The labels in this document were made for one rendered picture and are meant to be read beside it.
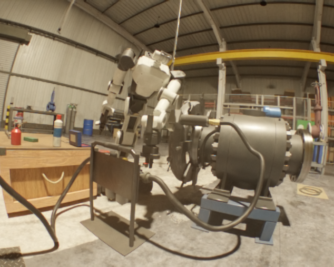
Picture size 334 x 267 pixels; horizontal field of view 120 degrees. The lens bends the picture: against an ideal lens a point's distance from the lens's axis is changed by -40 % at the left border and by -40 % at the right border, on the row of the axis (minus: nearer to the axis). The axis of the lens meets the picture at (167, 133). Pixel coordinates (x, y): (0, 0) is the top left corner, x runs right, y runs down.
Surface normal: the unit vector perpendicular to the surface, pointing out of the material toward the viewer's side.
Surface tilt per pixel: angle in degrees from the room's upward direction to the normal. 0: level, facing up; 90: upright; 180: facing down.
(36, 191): 90
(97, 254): 0
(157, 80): 140
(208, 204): 90
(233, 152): 95
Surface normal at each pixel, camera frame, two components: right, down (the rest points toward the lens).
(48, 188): 0.87, 0.11
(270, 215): -0.49, -0.05
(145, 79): 0.04, 0.78
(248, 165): -0.50, 0.29
